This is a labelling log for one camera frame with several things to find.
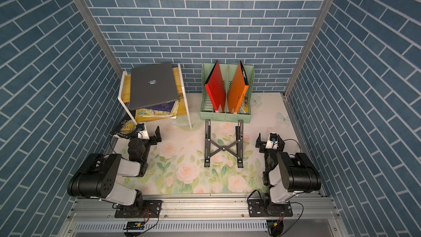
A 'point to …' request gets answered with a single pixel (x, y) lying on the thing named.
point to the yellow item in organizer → (244, 111)
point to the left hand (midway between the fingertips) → (153, 126)
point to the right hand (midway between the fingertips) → (271, 135)
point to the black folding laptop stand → (235, 148)
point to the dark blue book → (168, 107)
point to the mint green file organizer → (226, 92)
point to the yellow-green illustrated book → (148, 113)
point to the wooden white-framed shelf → (124, 96)
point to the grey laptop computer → (152, 85)
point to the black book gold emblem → (124, 127)
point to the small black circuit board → (135, 225)
